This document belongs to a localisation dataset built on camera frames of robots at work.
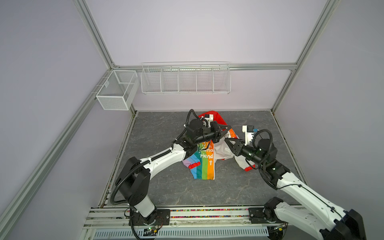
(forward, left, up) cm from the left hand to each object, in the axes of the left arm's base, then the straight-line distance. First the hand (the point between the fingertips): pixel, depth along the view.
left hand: (234, 130), depth 68 cm
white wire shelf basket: (+51, +5, -5) cm, 51 cm away
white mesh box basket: (+46, +69, -10) cm, 84 cm away
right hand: (-2, +3, -5) cm, 7 cm away
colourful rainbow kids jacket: (-2, +14, -31) cm, 34 cm away
